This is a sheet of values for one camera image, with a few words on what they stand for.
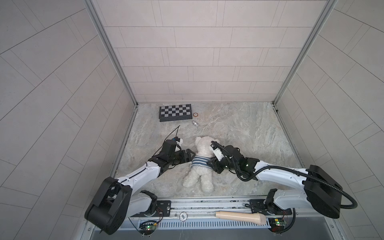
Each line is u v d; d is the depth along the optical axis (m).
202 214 0.71
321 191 0.41
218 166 0.70
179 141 0.79
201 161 0.79
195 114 1.09
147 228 0.65
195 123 1.02
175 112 1.05
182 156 0.74
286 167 0.49
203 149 0.83
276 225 0.68
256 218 0.66
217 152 0.70
